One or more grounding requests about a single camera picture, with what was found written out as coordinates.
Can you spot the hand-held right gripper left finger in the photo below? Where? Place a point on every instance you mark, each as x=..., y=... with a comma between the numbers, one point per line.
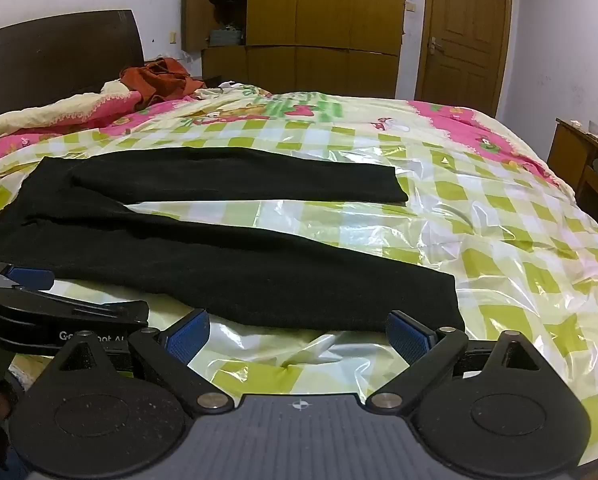
x=189, y=340

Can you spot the wooden wardrobe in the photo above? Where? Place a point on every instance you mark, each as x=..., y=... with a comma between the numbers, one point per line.
x=319, y=20

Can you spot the red-brown cloth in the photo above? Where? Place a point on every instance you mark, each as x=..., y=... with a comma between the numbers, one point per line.
x=159, y=80

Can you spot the dark wooden headboard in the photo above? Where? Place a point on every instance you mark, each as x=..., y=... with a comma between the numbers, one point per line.
x=54, y=55

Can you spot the black pants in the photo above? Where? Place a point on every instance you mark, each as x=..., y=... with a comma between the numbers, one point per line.
x=229, y=265

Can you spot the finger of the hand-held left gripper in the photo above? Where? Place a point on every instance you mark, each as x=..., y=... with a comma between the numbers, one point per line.
x=54, y=307
x=29, y=278

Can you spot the wall light switch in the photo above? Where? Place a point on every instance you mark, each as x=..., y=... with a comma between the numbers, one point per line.
x=411, y=6

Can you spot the checked cartoon print blanket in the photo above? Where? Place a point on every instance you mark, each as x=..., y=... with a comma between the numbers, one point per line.
x=529, y=285

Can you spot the grey box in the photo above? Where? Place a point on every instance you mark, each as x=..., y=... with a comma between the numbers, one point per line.
x=225, y=36

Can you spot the wooden door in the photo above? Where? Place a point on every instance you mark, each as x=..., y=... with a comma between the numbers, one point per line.
x=464, y=15

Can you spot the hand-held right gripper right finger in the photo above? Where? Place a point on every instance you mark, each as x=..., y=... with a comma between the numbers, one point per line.
x=409, y=340

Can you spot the wooden desk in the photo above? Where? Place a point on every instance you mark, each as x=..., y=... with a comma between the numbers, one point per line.
x=566, y=155

